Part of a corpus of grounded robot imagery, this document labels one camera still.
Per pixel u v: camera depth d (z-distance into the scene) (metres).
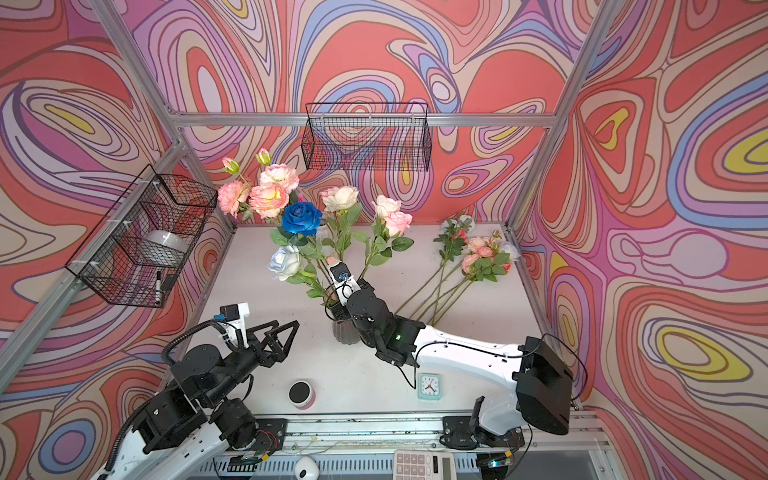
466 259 1.03
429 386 0.79
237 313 0.58
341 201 0.67
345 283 0.57
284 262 0.58
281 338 0.61
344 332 0.85
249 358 0.58
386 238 0.64
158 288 0.72
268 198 0.57
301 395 0.75
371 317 0.50
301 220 0.54
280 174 0.59
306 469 0.67
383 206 0.65
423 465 0.69
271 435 0.72
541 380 0.40
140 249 0.70
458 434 0.73
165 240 0.73
